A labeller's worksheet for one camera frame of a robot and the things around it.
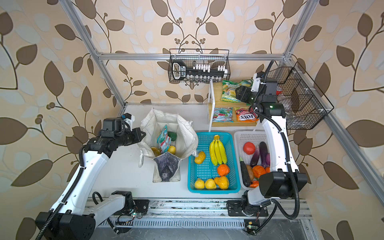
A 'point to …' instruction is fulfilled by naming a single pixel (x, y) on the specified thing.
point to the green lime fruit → (173, 135)
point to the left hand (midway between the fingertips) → (146, 132)
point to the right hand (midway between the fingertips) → (243, 92)
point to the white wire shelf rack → (215, 91)
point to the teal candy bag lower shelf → (223, 114)
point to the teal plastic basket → (216, 168)
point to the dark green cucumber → (245, 173)
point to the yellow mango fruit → (200, 158)
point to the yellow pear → (222, 181)
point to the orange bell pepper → (258, 171)
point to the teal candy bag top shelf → (164, 140)
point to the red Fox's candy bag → (246, 115)
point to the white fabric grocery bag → (166, 168)
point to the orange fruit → (223, 170)
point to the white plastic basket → (240, 137)
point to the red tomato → (249, 148)
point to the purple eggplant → (261, 152)
